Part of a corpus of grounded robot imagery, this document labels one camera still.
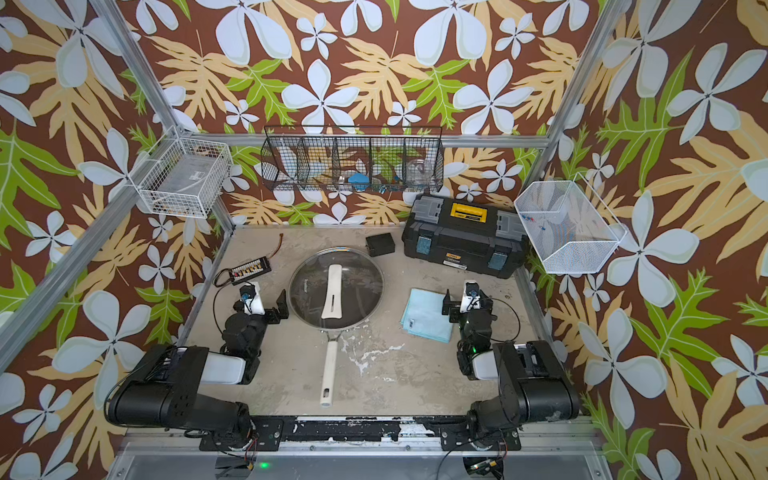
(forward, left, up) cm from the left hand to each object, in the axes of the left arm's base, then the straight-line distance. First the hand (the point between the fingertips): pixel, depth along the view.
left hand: (268, 288), depth 89 cm
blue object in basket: (+31, -27, +16) cm, 44 cm away
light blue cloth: (-4, -48, -10) cm, 49 cm away
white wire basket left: (+24, +25, +23) cm, 42 cm away
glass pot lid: (-1, -21, +2) cm, 21 cm away
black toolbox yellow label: (+15, -68, +5) cm, 70 cm away
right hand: (+1, -59, -1) cm, 59 cm away
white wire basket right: (+11, -88, +15) cm, 90 cm away
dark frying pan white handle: (-25, -21, 0) cm, 32 cm away
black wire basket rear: (+38, -24, +20) cm, 49 cm away
